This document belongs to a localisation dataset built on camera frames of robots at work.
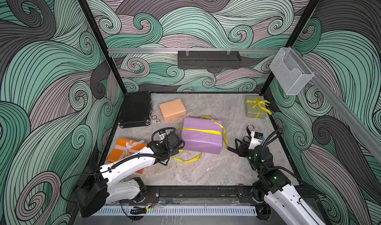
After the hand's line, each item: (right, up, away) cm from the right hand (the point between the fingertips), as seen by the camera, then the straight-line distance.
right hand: (237, 140), depth 79 cm
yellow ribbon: (-11, +4, +5) cm, 12 cm away
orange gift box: (-62, -4, -1) cm, 63 cm away
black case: (-65, +16, +27) cm, 72 cm away
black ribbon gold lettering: (+15, +1, +19) cm, 24 cm away
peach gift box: (-38, +16, +25) cm, 48 cm away
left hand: (-35, -4, +3) cm, 35 cm away
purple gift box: (-20, -1, +1) cm, 20 cm away
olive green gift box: (+18, +14, +24) cm, 33 cm away
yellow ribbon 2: (+25, +20, +25) cm, 41 cm away
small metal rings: (-51, +11, +26) cm, 58 cm away
